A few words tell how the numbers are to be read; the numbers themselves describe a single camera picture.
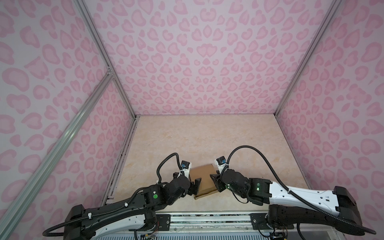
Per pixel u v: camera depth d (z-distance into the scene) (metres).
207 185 0.71
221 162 0.63
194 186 0.65
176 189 0.53
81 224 0.42
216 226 0.72
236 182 0.52
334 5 0.69
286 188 0.48
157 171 0.53
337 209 0.41
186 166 0.64
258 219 0.73
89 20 0.72
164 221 0.73
